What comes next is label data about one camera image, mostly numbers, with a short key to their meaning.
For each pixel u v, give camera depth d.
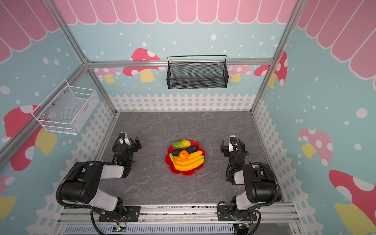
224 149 0.82
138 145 0.87
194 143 0.98
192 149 0.94
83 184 0.45
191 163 0.88
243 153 0.70
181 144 0.92
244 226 0.71
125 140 0.78
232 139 0.76
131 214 0.75
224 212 0.74
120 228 0.73
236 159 0.66
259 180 0.51
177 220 0.73
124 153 0.70
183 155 0.88
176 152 0.92
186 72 0.97
